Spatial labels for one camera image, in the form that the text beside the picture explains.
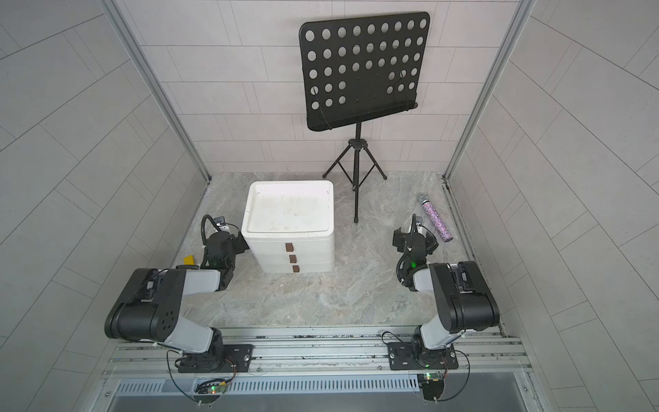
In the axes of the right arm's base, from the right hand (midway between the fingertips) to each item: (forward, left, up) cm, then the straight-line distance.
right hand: (413, 226), depth 94 cm
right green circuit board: (-46, +5, -5) cm, 46 cm away
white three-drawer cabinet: (-9, +42, +18) cm, 47 cm away
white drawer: (-14, +36, +7) cm, 39 cm away
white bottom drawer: (-13, +42, 0) cm, 44 cm away
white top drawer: (-14, +41, +15) cm, 46 cm away
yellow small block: (-7, +81, -1) cm, 81 cm away
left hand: (+3, +66, +2) cm, 66 cm away
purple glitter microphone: (+13, -8, -2) cm, 16 cm away
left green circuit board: (-45, +63, -2) cm, 77 cm away
